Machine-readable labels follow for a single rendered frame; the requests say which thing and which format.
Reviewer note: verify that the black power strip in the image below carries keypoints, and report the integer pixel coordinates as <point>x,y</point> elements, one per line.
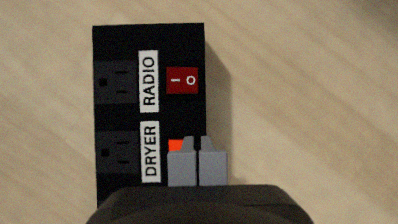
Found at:
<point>149,92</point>

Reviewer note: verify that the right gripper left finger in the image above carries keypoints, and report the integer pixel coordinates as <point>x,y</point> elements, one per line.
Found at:
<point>183,164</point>

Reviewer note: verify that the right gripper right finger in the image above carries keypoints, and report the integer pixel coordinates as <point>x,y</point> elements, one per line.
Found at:
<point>212,164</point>

